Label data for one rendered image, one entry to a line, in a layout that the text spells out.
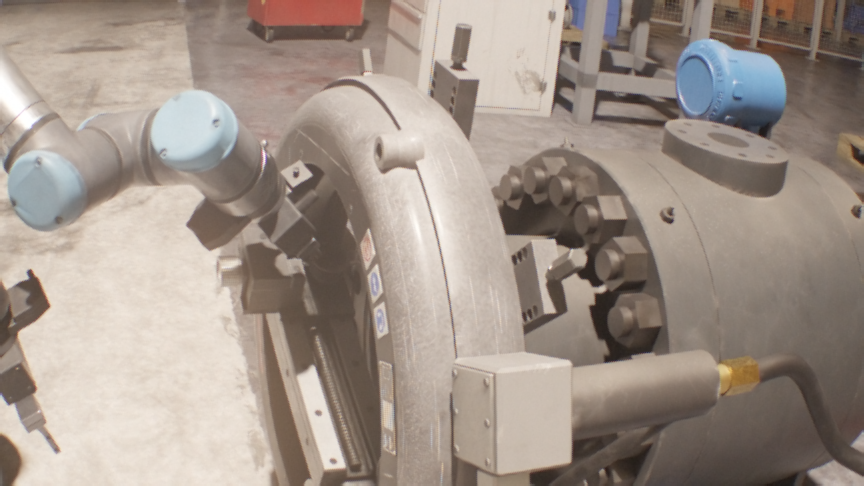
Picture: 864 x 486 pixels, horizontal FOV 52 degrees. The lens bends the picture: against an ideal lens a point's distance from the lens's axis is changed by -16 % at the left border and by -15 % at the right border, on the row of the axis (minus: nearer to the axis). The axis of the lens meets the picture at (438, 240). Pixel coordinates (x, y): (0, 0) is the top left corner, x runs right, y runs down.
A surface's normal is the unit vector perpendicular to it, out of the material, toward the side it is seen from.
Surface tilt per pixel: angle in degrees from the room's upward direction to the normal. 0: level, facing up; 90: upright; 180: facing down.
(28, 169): 93
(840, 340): 68
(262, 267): 25
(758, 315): 57
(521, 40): 90
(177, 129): 51
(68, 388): 0
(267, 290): 115
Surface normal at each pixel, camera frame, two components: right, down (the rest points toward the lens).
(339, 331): 0.27, -0.68
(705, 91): -0.92, 0.04
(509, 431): 0.39, 0.00
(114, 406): 0.12, -0.92
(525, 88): 0.27, 0.38
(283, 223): -0.26, -0.33
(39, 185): -0.20, 0.38
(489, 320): 0.36, -0.22
